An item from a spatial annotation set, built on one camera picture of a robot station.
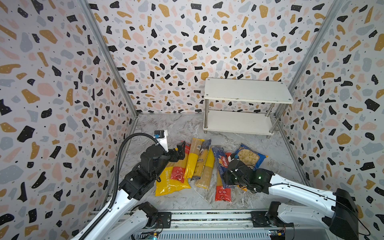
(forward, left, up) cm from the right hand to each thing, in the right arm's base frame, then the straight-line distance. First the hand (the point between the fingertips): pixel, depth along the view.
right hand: (220, 174), depth 77 cm
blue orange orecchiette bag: (+15, -20, -7) cm, 26 cm away
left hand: (+8, +21, +20) cm, 30 cm away
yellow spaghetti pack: (0, +8, -10) cm, 13 cm away
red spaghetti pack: (+9, +21, -6) cm, 24 cm away
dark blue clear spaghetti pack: (+20, +9, -7) cm, 23 cm away
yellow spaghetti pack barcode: (+20, +14, -8) cm, 26 cm away
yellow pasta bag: (-1, +26, -5) cm, 26 cm away
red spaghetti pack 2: (-7, -2, -9) cm, 12 cm away
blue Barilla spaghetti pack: (+7, -1, 0) cm, 7 cm away
